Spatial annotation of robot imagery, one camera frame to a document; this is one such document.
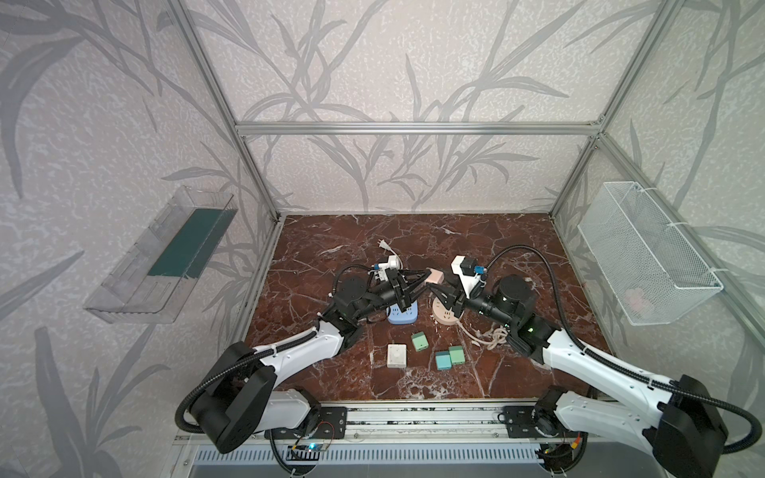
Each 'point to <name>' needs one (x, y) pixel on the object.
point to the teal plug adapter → (442, 360)
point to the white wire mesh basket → (653, 273)
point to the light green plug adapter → (419, 341)
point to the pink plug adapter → (435, 276)
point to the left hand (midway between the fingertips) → (435, 273)
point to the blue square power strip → (407, 317)
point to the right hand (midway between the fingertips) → (434, 269)
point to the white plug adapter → (396, 356)
